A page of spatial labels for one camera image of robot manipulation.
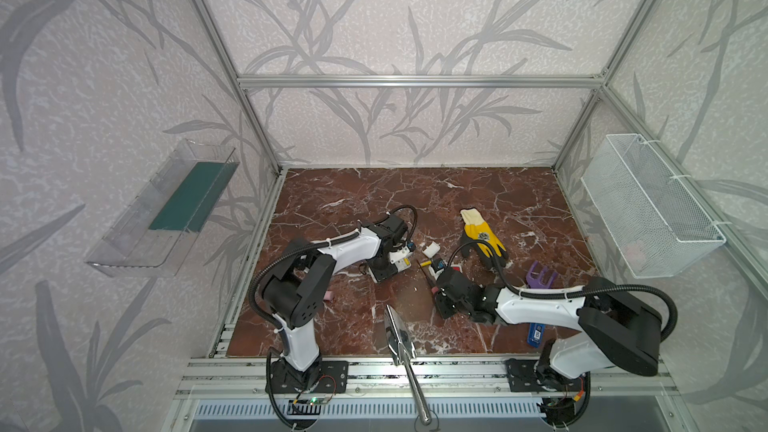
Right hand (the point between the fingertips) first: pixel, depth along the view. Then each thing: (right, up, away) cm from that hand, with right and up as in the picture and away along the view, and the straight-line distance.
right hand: (434, 288), depth 88 cm
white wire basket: (+45, +21, -25) cm, 56 cm away
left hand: (-15, +7, +5) cm, 18 cm away
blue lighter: (+25, -9, -10) cm, 29 cm away
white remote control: (0, +9, +9) cm, 13 cm away
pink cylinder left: (-31, -2, -2) cm, 31 cm away
